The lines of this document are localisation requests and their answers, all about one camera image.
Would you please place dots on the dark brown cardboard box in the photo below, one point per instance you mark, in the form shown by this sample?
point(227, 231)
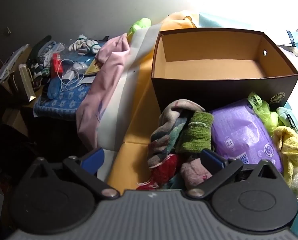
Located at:
point(214, 92)

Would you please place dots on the striped socks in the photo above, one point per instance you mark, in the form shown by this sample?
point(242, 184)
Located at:
point(43, 55)

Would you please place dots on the red knitted cloth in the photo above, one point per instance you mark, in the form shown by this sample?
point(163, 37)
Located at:
point(164, 170)

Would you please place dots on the pink garment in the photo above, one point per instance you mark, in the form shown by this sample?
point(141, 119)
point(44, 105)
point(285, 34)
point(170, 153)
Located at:
point(106, 80)

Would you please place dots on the purple plastic packet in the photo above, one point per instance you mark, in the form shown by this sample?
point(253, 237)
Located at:
point(238, 130)

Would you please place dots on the grey paper gift bag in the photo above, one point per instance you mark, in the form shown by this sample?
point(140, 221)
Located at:
point(24, 82)

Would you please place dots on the neon green mesh bag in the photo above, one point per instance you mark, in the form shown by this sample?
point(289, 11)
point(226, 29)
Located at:
point(260, 105)

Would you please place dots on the blue sock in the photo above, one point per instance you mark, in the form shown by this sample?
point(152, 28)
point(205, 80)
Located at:
point(53, 88)

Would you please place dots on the blue patterned knit blanket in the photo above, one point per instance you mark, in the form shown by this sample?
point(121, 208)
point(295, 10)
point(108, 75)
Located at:
point(64, 100)

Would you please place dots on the white gloves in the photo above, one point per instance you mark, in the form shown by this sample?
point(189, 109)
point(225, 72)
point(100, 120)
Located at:
point(82, 43)

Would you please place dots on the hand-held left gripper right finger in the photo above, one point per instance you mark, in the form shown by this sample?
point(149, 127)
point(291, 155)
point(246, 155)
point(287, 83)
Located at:
point(214, 162)

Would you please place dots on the yellow printed card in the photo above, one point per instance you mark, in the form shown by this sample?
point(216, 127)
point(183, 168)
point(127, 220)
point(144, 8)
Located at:
point(92, 67)

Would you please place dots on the teal fabric pouch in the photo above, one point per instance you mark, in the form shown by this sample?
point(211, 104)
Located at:
point(287, 117)

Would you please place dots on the multicolour fleece cloth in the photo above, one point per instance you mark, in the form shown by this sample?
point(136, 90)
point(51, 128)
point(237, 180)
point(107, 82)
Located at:
point(164, 130)

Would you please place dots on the red small box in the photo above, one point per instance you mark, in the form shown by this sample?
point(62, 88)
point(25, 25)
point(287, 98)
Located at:
point(56, 65)

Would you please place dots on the green knitted towel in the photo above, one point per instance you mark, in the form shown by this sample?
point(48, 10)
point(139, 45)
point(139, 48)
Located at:
point(196, 130)

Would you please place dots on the neon green plush toy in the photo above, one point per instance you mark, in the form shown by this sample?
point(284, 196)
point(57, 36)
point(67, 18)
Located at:
point(139, 25)

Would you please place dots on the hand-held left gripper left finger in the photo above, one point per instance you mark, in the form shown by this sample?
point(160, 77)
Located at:
point(91, 160)

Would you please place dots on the yellow cloth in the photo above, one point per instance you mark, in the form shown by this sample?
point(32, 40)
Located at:
point(291, 145)

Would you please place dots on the pink plush cloth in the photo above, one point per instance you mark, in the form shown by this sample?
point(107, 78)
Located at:
point(194, 172)

